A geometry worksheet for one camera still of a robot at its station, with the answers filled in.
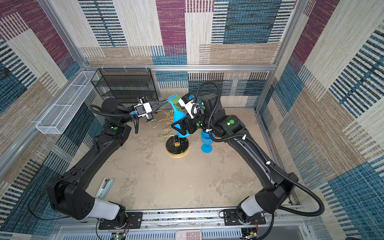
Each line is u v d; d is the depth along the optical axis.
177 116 0.61
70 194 0.40
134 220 0.73
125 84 1.06
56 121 0.70
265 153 0.43
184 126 0.57
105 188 0.81
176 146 0.99
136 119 0.58
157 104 0.60
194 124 0.57
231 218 0.73
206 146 0.99
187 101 0.56
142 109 0.50
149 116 0.57
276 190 0.39
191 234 0.69
